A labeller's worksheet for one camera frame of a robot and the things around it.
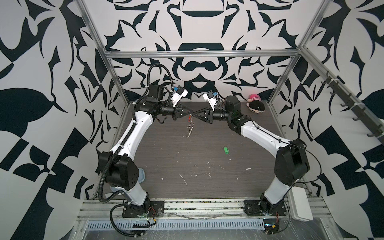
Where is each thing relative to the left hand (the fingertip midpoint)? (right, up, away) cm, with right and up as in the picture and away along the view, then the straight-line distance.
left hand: (193, 109), depth 73 cm
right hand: (+1, -3, 0) cm, 3 cm away
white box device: (+50, -45, -1) cm, 67 cm away
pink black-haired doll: (+44, +6, +35) cm, 57 cm away
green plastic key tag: (+20, -25, +21) cm, 38 cm away
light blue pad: (-28, -36, +10) cm, 46 cm away
